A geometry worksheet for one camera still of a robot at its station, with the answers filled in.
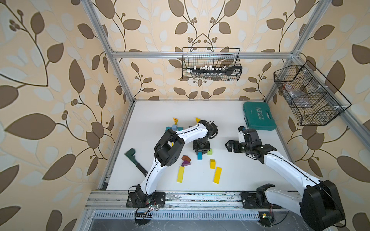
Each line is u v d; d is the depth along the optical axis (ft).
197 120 3.64
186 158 2.90
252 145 2.12
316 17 2.43
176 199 2.47
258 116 3.43
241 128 2.56
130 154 2.93
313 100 2.38
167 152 1.80
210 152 2.98
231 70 2.70
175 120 3.48
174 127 3.34
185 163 2.83
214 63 3.21
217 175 2.71
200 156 2.96
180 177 2.71
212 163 2.85
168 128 3.36
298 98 2.31
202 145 2.63
